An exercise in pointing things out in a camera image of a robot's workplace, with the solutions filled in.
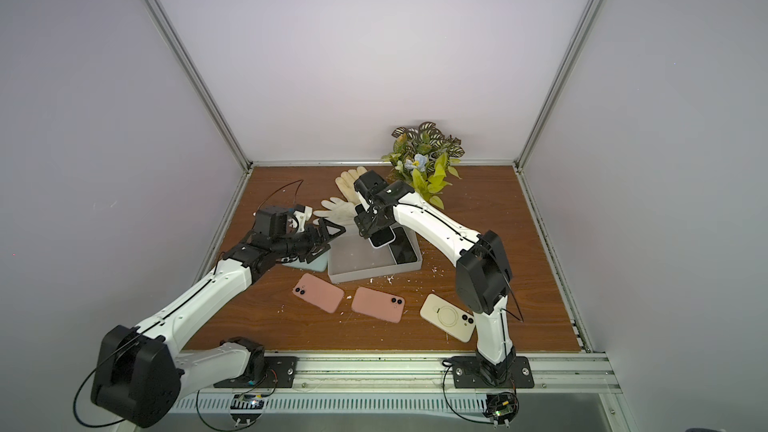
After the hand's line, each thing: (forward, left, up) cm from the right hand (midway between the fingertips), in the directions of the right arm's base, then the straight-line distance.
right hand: (373, 216), depth 86 cm
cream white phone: (-24, -22, -15) cm, 36 cm away
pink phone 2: (-20, -2, -16) cm, 26 cm away
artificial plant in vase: (+13, -14, +12) cm, 23 cm away
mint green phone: (-10, +17, -12) cm, 23 cm away
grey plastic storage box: (-5, +8, -15) cm, 18 cm away
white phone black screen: (-7, -3, 0) cm, 8 cm away
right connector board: (-43, -33, -17) cm, 57 cm away
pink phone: (-18, +16, -13) cm, 28 cm away
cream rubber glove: (+26, +14, -14) cm, 33 cm away
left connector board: (-44, +29, -17) cm, 56 cm away
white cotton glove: (+9, +14, -14) cm, 22 cm away
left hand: (-9, +8, +3) cm, 12 cm away
